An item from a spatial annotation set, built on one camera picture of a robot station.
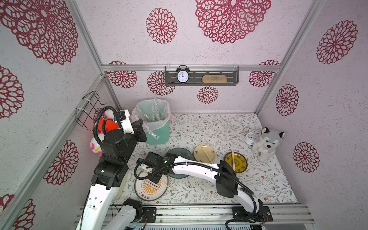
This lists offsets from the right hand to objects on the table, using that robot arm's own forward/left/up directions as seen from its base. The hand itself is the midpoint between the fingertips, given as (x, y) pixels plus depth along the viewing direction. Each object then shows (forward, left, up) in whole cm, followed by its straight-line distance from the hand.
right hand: (149, 174), depth 78 cm
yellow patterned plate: (+13, -56, -11) cm, 58 cm away
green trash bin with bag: (+34, 0, +11) cm, 36 cm away
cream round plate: (+17, -29, -9) cm, 35 cm away
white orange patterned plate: (-5, +2, -8) cm, 10 cm away
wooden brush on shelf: (+52, -37, +26) cm, 69 cm away
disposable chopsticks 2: (+18, -33, -8) cm, 39 cm away
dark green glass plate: (+18, -19, -8) cm, 27 cm away
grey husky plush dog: (+17, -67, +3) cm, 69 cm away
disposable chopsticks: (+14, -50, -9) cm, 53 cm away
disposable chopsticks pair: (-3, -9, -7) cm, 12 cm away
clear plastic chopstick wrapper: (+9, -6, +25) cm, 27 cm away
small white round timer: (+31, -65, -8) cm, 72 cm away
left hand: (+12, -1, +30) cm, 33 cm away
